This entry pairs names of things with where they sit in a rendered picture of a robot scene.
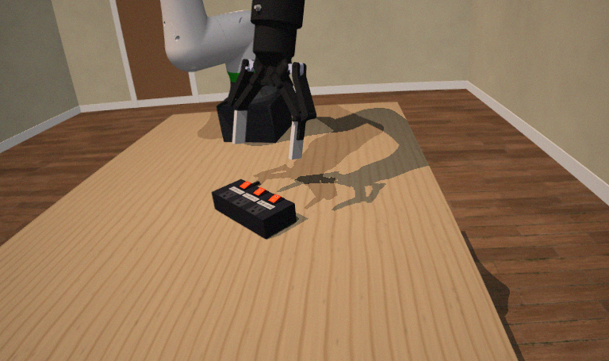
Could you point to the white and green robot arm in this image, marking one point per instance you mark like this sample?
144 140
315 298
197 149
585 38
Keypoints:
194 41

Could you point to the black power strip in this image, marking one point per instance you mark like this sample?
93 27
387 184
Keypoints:
255 208

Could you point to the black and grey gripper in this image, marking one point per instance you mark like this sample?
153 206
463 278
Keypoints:
275 46

